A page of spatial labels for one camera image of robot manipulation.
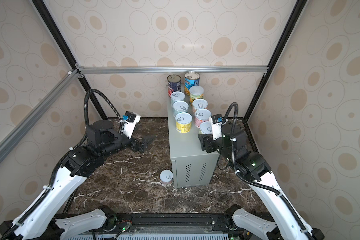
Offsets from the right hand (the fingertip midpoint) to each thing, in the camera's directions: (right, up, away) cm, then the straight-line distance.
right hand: (207, 133), depth 64 cm
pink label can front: (-20, -25, +19) cm, 37 cm away
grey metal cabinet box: (-6, -14, +2) cm, 15 cm away
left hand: (-24, +1, -4) cm, 25 cm away
